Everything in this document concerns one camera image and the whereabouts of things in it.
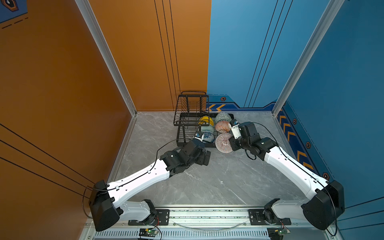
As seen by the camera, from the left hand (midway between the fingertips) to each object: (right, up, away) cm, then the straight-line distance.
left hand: (202, 149), depth 76 cm
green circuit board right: (+35, -39, -5) cm, 52 cm away
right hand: (+15, +5, +6) cm, 17 cm away
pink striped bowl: (+11, +2, +5) cm, 12 cm away
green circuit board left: (-26, -39, -5) cm, 47 cm away
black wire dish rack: (-7, +22, +33) cm, 40 cm away
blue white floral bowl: (+5, +5, +25) cm, 26 cm away
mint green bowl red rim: (+6, +11, +29) cm, 31 cm away
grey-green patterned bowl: (+16, +19, +36) cm, 44 cm away
